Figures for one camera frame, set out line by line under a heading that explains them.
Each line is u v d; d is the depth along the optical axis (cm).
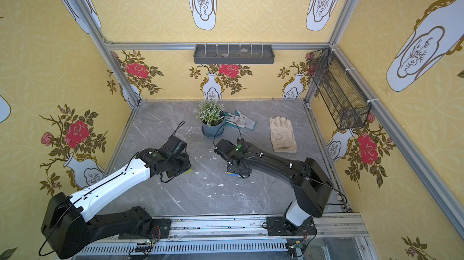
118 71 103
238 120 110
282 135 104
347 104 83
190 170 75
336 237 77
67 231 38
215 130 100
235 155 57
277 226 74
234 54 92
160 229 72
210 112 90
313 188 43
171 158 62
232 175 75
